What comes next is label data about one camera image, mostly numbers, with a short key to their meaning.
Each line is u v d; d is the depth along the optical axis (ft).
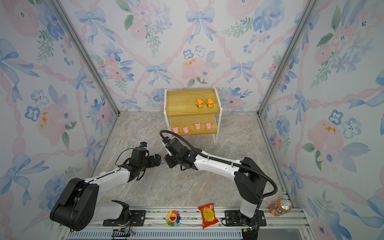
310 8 2.26
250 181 1.46
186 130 2.87
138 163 2.30
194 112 2.51
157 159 2.88
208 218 2.37
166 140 2.32
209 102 2.47
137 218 2.46
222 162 1.65
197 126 2.92
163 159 3.00
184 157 2.02
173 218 2.41
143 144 2.68
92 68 3.03
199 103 2.46
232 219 2.40
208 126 2.90
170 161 2.38
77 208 1.37
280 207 2.23
